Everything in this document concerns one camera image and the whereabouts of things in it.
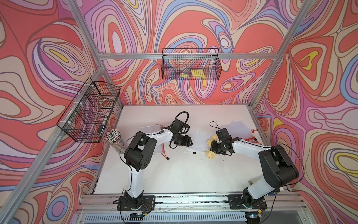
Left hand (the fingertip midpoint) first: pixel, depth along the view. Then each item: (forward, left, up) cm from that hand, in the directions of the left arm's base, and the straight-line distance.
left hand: (190, 144), depth 94 cm
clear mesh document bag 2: (+12, -36, +1) cm, 38 cm away
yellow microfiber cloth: (-8, -12, +1) cm, 14 cm away
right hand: (-5, -14, -2) cm, 15 cm away
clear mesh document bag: (+5, -6, -1) cm, 8 cm away
